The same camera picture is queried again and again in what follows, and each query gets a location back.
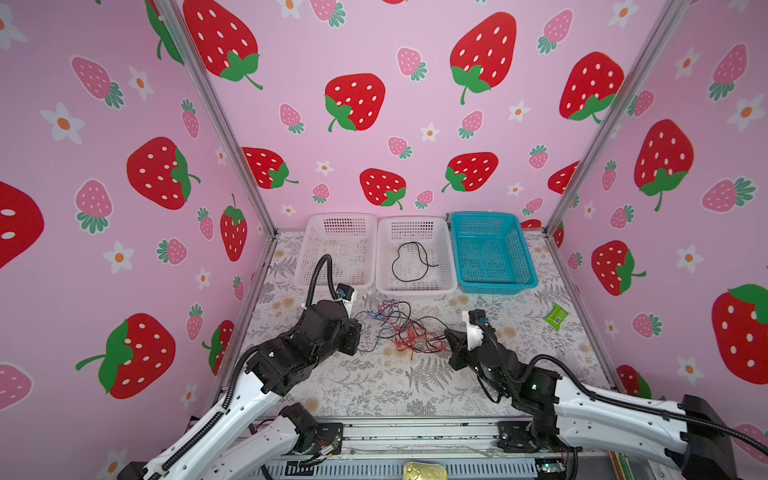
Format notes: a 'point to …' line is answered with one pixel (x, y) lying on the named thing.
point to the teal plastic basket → (492, 257)
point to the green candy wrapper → (556, 317)
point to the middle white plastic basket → (414, 255)
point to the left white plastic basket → (350, 240)
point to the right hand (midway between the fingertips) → (442, 337)
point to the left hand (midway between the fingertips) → (359, 321)
